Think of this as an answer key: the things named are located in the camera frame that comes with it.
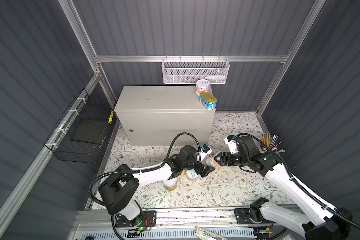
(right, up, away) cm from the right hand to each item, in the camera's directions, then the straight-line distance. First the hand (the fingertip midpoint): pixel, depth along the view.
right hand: (221, 159), depth 76 cm
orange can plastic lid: (-4, -2, -1) cm, 4 cm away
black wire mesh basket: (-68, +13, -7) cm, 69 cm away
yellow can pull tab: (-20, -10, +9) cm, 24 cm away
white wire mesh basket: (-14, +64, +48) cm, 81 cm away
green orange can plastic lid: (-26, -14, +3) cm, 30 cm away
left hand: (-5, -2, +4) cm, 7 cm away
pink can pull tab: (-15, -10, +6) cm, 19 cm away
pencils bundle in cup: (+33, +7, +13) cm, 36 cm away
